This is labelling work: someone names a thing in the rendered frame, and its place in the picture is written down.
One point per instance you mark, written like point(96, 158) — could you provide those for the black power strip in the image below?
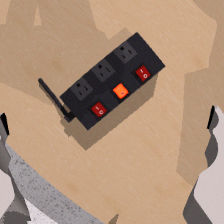
point(109, 82)

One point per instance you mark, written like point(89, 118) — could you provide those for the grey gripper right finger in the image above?
point(205, 204)

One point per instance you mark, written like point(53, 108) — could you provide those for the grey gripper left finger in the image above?
point(13, 208)

